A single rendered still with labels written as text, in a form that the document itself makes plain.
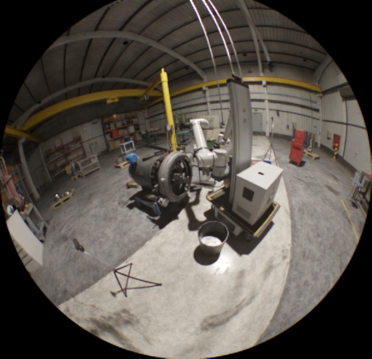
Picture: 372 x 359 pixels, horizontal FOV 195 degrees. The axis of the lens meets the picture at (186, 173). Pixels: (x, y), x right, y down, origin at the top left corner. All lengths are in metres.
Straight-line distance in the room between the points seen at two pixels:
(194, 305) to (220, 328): 0.40
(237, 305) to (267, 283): 0.39
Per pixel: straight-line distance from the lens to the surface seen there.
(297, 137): 4.34
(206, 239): 1.38
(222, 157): 1.18
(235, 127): 1.12
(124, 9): 7.96
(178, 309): 1.39
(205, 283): 1.36
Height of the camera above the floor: 1.35
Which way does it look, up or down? 26 degrees down
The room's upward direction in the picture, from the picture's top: 8 degrees counter-clockwise
